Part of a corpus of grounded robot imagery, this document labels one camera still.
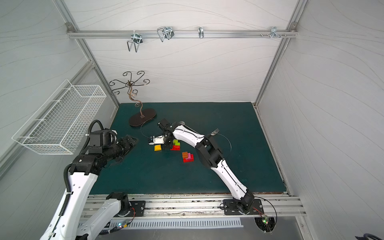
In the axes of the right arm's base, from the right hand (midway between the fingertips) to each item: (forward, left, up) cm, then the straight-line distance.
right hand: (163, 143), depth 97 cm
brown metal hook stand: (+22, +15, +3) cm, 27 cm away
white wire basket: (-10, +41, +31) cm, 52 cm away
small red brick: (-3, -9, 0) cm, 10 cm away
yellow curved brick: (-4, +2, +2) cm, 5 cm away
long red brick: (-12, -18, +1) cm, 22 cm away
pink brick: (-10, -19, +5) cm, 22 cm away
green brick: (0, -9, +2) cm, 9 cm away
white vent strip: (-43, -14, -1) cm, 45 cm away
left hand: (-13, +7, +22) cm, 27 cm away
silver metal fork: (+10, -35, -1) cm, 36 cm away
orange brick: (-10, -16, +5) cm, 20 cm away
